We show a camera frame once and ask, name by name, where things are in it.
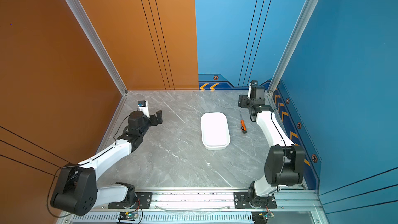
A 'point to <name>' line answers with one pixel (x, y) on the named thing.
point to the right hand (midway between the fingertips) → (248, 98)
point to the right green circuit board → (261, 217)
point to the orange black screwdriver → (242, 124)
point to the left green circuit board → (127, 216)
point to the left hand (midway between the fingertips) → (154, 109)
